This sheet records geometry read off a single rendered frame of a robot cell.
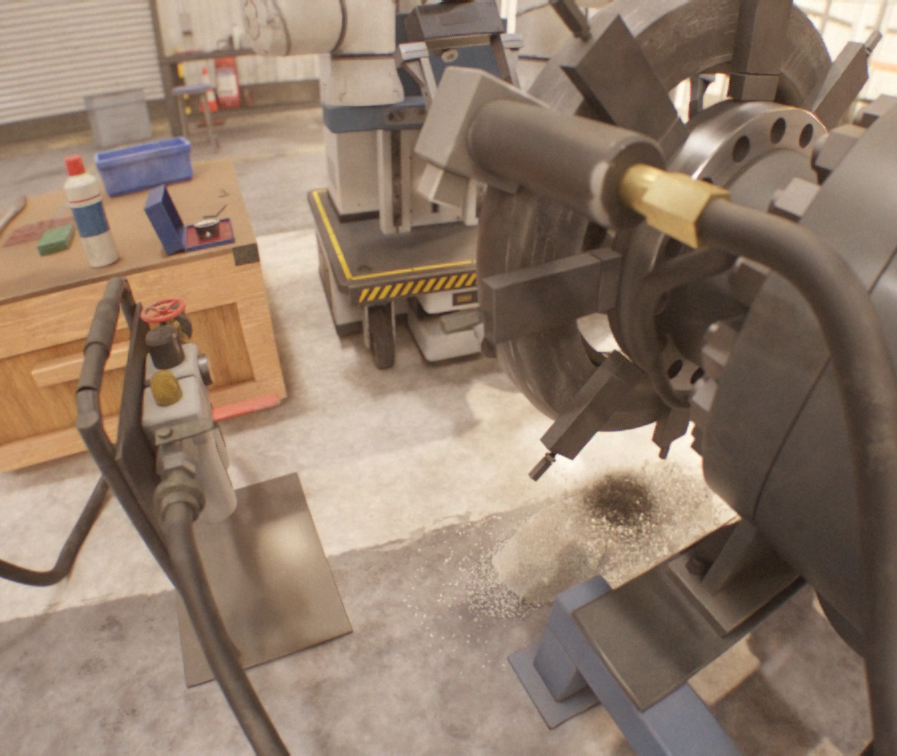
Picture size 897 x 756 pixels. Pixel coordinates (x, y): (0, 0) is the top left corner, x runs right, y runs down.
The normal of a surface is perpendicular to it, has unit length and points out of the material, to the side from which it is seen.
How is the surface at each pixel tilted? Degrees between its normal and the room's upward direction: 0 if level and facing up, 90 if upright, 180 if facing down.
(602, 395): 90
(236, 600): 0
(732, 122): 29
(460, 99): 67
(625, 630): 0
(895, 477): 60
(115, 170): 90
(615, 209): 90
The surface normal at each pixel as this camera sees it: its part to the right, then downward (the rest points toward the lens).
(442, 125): -0.81, -0.09
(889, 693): -0.79, -0.43
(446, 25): 0.44, 0.17
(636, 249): -0.88, 0.11
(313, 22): 0.69, 0.56
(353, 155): 0.36, 0.56
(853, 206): -0.70, -0.29
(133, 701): 0.04, -0.81
